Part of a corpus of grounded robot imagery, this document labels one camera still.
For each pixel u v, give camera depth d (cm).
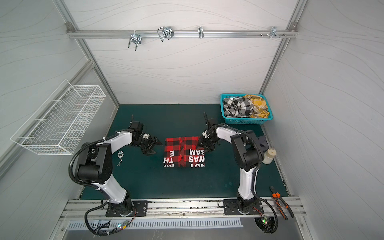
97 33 78
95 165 47
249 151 54
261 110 104
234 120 104
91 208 62
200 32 78
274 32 76
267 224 72
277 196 76
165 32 77
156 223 70
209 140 84
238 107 108
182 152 90
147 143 82
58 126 68
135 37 78
